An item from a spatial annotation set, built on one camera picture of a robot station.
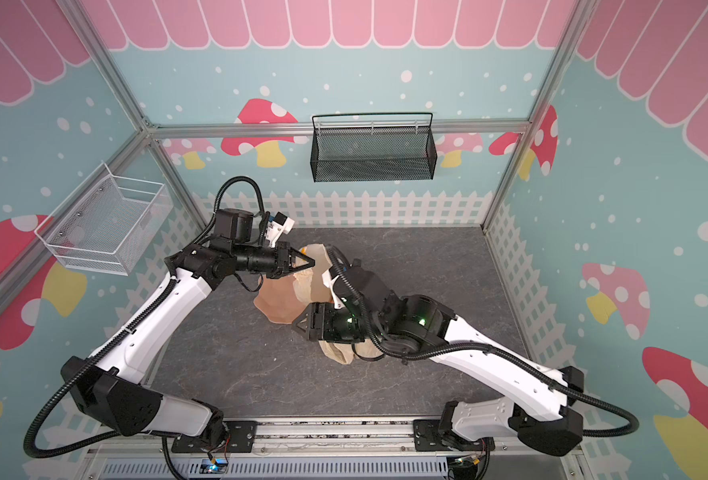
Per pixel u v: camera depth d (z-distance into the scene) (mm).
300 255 686
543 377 388
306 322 506
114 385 391
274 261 631
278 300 969
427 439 737
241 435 740
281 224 671
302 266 684
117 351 426
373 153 918
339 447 741
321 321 493
